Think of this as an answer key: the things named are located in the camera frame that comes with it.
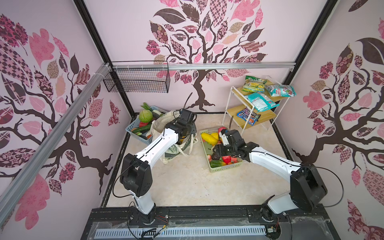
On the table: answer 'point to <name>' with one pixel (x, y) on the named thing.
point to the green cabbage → (145, 116)
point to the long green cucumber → (142, 129)
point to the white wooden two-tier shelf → (237, 102)
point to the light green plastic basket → (217, 163)
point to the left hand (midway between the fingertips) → (191, 129)
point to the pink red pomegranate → (220, 129)
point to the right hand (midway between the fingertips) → (217, 146)
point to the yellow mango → (212, 139)
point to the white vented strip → (162, 233)
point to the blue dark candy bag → (244, 115)
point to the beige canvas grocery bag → (185, 148)
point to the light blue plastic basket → (145, 136)
